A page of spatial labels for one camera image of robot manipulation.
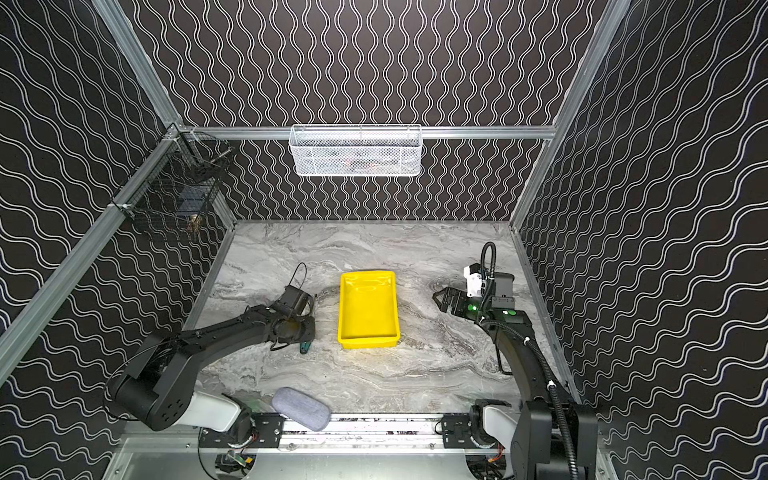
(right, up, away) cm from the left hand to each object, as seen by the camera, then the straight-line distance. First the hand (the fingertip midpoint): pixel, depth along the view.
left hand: (320, 339), depth 90 cm
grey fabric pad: (-2, -13, -14) cm, 20 cm away
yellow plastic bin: (+14, +6, +3) cm, 16 cm away
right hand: (+38, +13, -5) cm, 41 cm away
